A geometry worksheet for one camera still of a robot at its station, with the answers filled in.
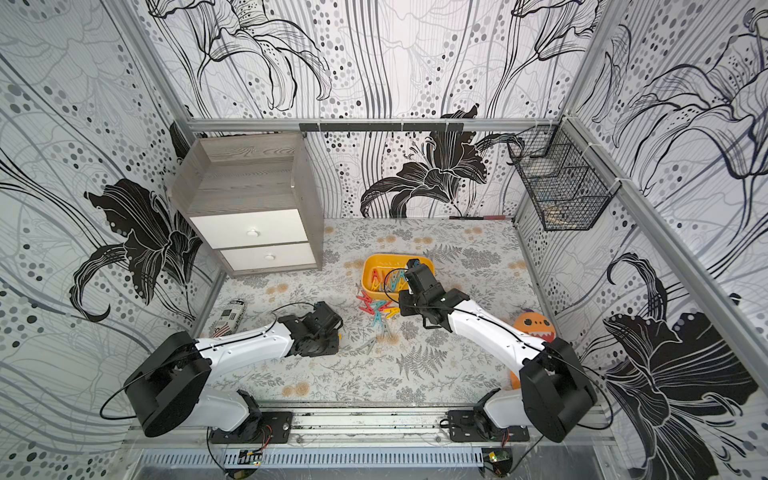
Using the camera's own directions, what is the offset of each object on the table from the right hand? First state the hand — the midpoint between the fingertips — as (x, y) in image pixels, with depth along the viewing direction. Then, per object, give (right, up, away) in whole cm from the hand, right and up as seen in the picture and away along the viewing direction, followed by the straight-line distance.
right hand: (407, 295), depth 86 cm
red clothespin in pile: (-10, -5, +9) cm, 15 cm away
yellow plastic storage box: (-7, +4, +15) cm, 17 cm away
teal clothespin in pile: (-9, -8, +4) cm, 13 cm away
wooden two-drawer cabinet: (-44, +29, 0) cm, 53 cm away
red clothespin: (-10, +5, +15) cm, 19 cm away
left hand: (-22, -17, +1) cm, 28 cm away
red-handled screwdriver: (+36, +27, +36) cm, 58 cm away
